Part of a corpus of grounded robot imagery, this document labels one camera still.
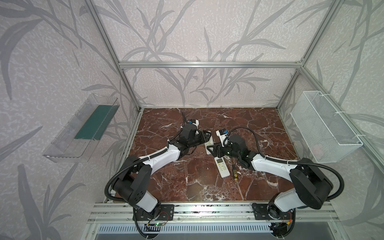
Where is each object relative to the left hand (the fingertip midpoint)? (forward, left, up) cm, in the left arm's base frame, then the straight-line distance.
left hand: (211, 131), depth 85 cm
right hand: (-5, 0, -4) cm, 6 cm away
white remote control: (-7, +1, -3) cm, 7 cm away
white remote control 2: (-15, -7, -16) cm, 23 cm away
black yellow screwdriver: (-19, -14, -16) cm, 28 cm away
